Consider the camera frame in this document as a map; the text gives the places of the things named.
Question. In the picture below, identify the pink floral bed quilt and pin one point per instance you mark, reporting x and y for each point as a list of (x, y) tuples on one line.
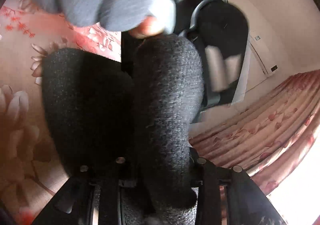
[(31, 172)]

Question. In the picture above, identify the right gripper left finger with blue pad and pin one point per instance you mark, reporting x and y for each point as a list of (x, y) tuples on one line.
[(88, 198)]

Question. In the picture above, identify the pink floral curtain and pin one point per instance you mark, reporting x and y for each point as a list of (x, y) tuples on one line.
[(272, 136)]

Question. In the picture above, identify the dark grey knitted sweater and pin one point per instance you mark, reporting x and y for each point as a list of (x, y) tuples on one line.
[(128, 133)]

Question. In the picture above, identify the white wall air conditioner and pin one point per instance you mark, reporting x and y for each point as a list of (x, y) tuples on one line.
[(262, 54)]

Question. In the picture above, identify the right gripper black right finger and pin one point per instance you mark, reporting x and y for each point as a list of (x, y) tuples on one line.
[(228, 196)]

